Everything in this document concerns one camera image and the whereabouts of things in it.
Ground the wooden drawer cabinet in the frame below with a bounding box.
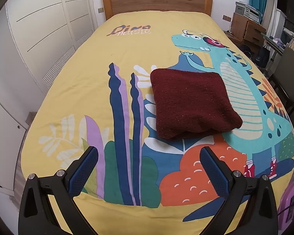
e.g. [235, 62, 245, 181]
[230, 12, 266, 47]

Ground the purple toy box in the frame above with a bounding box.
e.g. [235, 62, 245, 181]
[278, 181, 294, 230]

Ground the yellow dinosaur bed cover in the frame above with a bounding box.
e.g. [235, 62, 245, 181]
[21, 11, 294, 234]

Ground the white wardrobe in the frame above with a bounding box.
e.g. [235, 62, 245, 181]
[0, 0, 94, 195]

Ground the grey printer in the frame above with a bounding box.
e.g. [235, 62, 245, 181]
[235, 2, 261, 23]

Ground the grey chair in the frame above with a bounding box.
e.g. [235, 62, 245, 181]
[268, 47, 294, 115]

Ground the dark blue bag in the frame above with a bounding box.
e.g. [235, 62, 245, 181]
[255, 47, 270, 68]

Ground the glass desk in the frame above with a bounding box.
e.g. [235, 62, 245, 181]
[261, 33, 284, 73]

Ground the dark red knit sweater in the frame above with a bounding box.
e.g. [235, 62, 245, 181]
[150, 69, 243, 140]

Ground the wooden headboard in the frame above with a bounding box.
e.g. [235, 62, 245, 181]
[102, 0, 213, 20]

